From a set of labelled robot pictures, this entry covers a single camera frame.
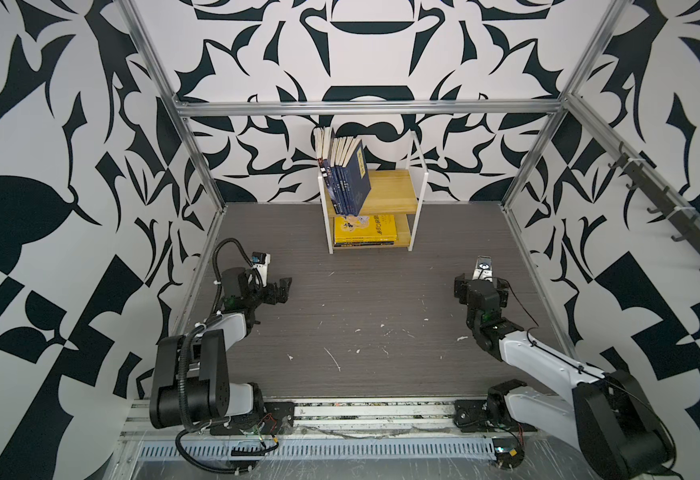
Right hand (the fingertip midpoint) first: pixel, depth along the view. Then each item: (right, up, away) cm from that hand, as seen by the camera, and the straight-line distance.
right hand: (484, 274), depth 86 cm
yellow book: (-33, +13, +16) cm, 39 cm away
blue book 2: (-37, +25, -5) cm, 45 cm away
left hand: (-61, 0, +6) cm, 61 cm away
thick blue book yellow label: (-42, +26, -7) cm, 50 cm away
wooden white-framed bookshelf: (-25, +24, +8) cm, 35 cm away
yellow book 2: (-33, +8, +16) cm, 38 cm away
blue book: (-39, +27, -7) cm, 48 cm away
